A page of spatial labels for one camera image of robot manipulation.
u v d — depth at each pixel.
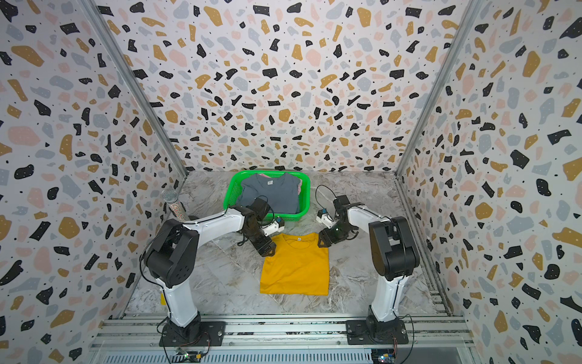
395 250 0.51
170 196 0.76
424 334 0.76
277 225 0.86
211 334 0.73
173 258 0.49
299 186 1.09
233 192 1.03
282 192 1.06
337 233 0.84
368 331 0.67
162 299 0.80
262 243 0.83
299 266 0.89
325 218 0.91
